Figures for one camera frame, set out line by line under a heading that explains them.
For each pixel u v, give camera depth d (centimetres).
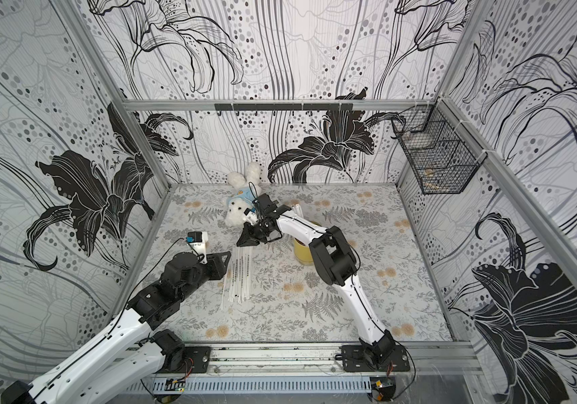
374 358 63
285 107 91
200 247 67
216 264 66
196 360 73
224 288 88
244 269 91
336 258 61
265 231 83
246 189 106
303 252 84
